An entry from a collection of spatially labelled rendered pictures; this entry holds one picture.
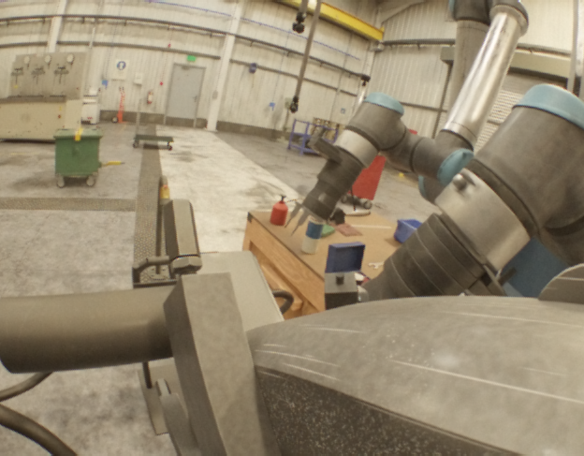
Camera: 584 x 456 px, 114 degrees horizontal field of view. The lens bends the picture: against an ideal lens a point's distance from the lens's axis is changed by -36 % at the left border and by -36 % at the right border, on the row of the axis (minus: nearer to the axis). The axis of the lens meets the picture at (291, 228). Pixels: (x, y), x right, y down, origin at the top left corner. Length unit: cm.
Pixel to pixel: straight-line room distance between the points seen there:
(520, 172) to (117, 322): 35
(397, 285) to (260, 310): 13
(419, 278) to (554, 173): 14
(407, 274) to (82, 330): 28
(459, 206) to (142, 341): 29
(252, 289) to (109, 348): 15
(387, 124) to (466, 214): 42
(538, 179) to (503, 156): 3
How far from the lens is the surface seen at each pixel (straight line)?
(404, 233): 165
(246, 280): 30
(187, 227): 19
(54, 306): 29
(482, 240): 24
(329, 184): 59
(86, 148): 317
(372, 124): 62
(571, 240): 30
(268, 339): 16
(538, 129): 26
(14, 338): 29
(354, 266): 118
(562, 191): 27
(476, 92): 71
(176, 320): 18
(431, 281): 25
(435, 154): 64
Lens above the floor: 98
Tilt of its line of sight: 21 degrees down
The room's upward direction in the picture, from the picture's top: 14 degrees clockwise
